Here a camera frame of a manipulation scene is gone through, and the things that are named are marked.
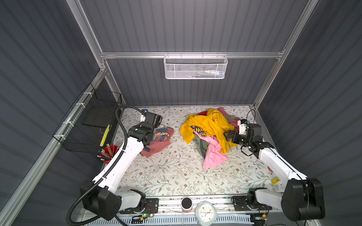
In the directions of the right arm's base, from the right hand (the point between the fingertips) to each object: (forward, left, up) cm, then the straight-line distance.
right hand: (232, 135), depth 86 cm
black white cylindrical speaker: (-36, +28, -7) cm, 47 cm away
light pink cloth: (-8, +10, -13) cm, 19 cm away
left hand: (-3, +52, +11) cm, 53 cm away
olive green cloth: (-2, +18, -9) cm, 20 cm away
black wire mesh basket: (-5, +79, +18) cm, 82 cm away
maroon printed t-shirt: (0, +45, -4) cm, 45 cm away
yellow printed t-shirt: (+8, +10, +1) cm, 13 cm away
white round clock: (-40, +19, -10) cm, 45 cm away
